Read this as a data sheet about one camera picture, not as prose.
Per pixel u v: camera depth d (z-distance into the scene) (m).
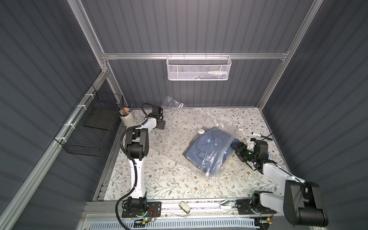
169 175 0.85
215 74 0.91
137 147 0.61
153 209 0.72
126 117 1.02
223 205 0.74
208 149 0.91
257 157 0.69
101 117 0.79
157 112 0.89
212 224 0.77
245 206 0.74
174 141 1.00
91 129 0.72
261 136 1.02
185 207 0.73
